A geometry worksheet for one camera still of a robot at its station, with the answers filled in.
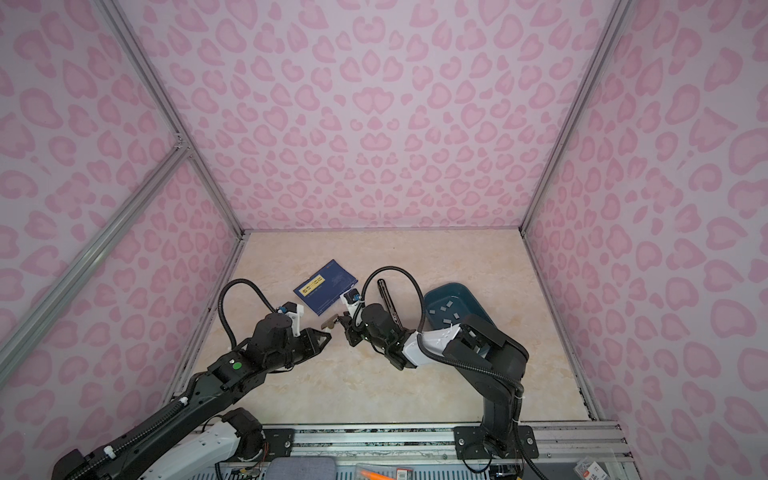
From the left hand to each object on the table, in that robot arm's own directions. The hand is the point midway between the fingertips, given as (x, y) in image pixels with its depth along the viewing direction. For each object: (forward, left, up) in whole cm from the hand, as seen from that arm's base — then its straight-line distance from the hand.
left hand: (333, 334), depth 77 cm
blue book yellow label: (+24, +7, -14) cm, 29 cm away
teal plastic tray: (+16, -34, -13) cm, 40 cm away
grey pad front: (-28, +6, -10) cm, 30 cm away
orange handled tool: (-29, -11, -13) cm, 34 cm away
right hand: (+7, -1, -4) cm, 8 cm away
